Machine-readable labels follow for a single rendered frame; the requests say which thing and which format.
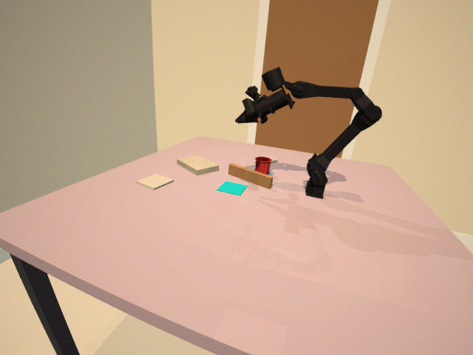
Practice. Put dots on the orange flat bar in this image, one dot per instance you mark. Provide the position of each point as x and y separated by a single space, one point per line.
250 175

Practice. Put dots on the dark red cup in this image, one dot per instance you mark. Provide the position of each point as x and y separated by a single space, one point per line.
263 165

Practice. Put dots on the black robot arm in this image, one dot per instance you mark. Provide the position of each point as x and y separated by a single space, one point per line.
368 113

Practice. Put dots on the cream flat square pad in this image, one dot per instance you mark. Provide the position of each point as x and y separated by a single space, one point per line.
155 181

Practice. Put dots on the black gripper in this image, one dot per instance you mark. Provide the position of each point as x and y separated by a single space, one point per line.
254 111

